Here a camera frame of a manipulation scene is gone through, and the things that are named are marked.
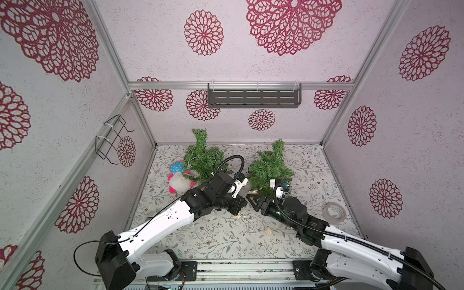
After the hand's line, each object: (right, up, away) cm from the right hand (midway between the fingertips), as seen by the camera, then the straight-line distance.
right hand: (247, 197), depth 71 cm
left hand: (-1, -4, +2) cm, 4 cm away
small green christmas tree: (-19, +14, +6) cm, 25 cm away
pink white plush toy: (-35, +3, +24) cm, 43 cm away
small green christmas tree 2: (+8, +12, +3) cm, 15 cm away
